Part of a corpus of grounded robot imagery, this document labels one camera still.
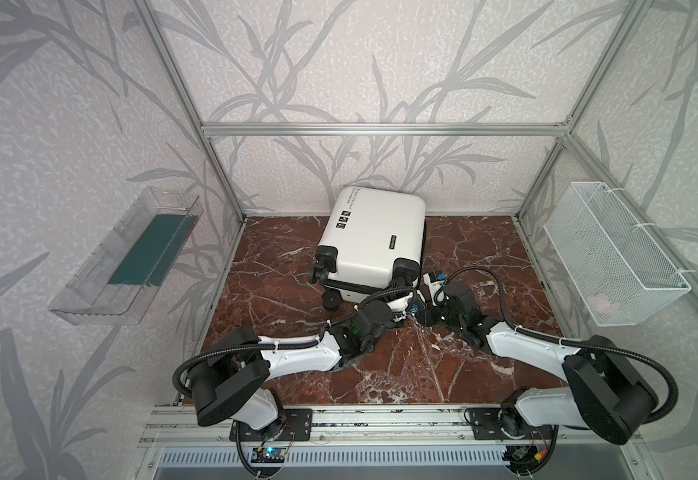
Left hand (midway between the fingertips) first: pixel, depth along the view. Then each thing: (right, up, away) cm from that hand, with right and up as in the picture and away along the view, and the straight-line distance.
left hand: (401, 279), depth 80 cm
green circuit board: (-33, -41, -9) cm, 54 cm away
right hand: (+4, -6, +8) cm, 11 cm away
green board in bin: (-58, +8, -12) cm, 60 cm away
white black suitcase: (-8, +10, +6) cm, 14 cm away
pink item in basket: (+48, -4, -8) cm, 49 cm away
